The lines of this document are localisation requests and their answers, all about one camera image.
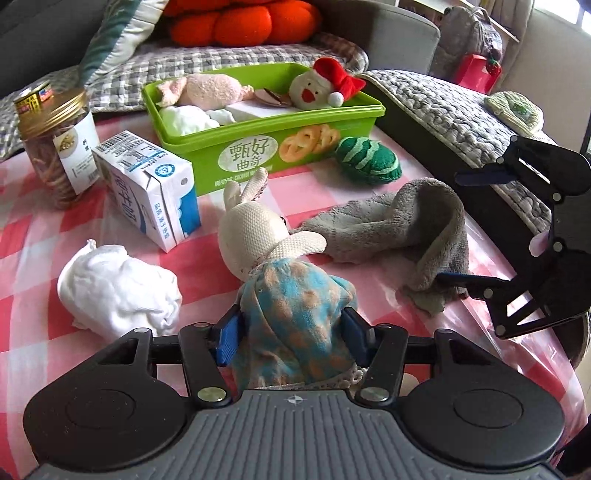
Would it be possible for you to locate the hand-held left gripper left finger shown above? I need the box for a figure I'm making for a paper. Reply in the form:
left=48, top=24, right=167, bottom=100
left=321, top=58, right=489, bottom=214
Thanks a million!
left=92, top=305, right=244, bottom=409

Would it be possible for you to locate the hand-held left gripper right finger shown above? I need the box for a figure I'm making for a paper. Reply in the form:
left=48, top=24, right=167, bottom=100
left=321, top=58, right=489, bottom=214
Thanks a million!
left=341, top=307, right=498, bottom=403

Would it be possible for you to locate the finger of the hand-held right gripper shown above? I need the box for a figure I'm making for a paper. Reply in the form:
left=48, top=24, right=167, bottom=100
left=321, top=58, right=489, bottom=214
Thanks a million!
left=454, top=135, right=591, bottom=206
left=436, top=249, right=591, bottom=341

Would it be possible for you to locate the bunny plush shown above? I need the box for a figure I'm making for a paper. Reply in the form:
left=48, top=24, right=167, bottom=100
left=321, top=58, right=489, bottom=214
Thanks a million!
left=217, top=167, right=366, bottom=393

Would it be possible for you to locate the grey towel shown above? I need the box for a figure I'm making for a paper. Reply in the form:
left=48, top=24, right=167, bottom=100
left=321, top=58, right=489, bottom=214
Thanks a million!
left=299, top=178, right=470, bottom=318

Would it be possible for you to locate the white cloth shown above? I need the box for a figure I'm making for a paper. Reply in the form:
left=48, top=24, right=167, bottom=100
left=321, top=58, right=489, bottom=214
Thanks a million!
left=57, top=239, right=182, bottom=339
left=159, top=105, right=236, bottom=137

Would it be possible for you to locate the green plastic box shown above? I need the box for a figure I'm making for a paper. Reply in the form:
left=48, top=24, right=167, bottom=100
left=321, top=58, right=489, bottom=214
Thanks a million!
left=141, top=62, right=387, bottom=198

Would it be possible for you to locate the snowman plush with red hat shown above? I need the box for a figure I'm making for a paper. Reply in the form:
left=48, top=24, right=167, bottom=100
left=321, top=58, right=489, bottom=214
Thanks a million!
left=289, top=56, right=367, bottom=112

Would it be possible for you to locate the white sponge block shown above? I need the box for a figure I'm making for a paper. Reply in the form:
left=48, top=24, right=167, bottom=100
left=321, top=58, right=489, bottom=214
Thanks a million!
left=224, top=99, right=297, bottom=125

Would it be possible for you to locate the pink plush toy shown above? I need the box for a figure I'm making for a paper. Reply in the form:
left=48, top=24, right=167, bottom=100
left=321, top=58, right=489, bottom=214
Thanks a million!
left=156, top=73, right=256, bottom=108

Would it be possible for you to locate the grey quilted cover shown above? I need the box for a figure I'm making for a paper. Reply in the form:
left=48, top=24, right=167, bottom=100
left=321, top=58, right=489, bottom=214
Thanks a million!
left=368, top=69, right=591, bottom=367

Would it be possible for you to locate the green knitted pouch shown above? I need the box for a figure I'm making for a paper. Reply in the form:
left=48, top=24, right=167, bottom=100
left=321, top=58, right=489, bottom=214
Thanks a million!
left=483, top=91, right=546, bottom=136

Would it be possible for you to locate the red bag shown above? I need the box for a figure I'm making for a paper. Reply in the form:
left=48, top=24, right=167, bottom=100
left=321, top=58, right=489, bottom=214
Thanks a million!
left=454, top=53, right=502, bottom=96

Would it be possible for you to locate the green watermelon plush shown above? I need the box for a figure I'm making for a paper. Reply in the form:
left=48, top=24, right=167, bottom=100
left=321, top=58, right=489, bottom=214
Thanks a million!
left=334, top=136, right=403, bottom=186

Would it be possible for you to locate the grey backpack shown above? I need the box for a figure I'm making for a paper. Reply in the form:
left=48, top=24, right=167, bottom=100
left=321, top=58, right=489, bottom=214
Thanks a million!
left=431, top=6, right=505, bottom=82

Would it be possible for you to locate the dark grey sofa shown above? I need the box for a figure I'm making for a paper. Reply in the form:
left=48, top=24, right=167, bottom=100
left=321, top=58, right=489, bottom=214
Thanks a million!
left=0, top=0, right=440, bottom=100

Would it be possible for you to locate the white blue milk carton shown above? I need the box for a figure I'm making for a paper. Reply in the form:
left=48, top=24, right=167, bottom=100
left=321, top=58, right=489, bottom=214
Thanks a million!
left=91, top=130, right=203, bottom=254

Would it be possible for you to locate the pink checked tablecloth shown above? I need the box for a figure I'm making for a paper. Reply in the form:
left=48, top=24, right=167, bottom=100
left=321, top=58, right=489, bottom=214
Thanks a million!
left=0, top=115, right=583, bottom=480

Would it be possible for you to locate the glass jar with gold lid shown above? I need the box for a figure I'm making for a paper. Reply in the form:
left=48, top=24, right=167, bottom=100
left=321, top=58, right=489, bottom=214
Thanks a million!
left=18, top=88, right=101, bottom=212

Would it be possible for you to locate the grey checked blanket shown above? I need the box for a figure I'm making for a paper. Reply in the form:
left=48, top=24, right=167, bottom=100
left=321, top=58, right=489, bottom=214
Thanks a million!
left=0, top=31, right=369, bottom=163

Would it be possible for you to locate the yellow label tin can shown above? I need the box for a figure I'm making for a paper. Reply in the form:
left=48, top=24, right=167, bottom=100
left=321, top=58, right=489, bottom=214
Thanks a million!
left=13, top=79, right=53, bottom=116

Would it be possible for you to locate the teal leaf print pillow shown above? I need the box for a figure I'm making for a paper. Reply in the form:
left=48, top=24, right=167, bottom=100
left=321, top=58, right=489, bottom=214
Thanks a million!
left=79, top=0, right=170, bottom=89

